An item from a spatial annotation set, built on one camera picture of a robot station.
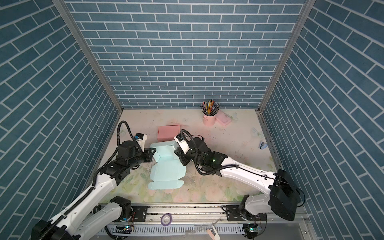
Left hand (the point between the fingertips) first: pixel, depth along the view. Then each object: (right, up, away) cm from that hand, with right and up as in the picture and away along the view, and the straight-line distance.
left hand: (156, 149), depth 80 cm
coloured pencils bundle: (+31, +25, +24) cm, 47 cm away
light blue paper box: (+6, -11, -1) cm, 13 cm away
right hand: (+11, +2, -6) cm, 12 cm away
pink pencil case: (+41, +18, +34) cm, 56 cm away
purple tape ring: (+9, -33, -9) cm, 36 cm away
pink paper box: (+1, +7, +22) cm, 23 cm away
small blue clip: (+66, 0, +18) cm, 68 cm away
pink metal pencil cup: (+30, +16, +25) cm, 42 cm away
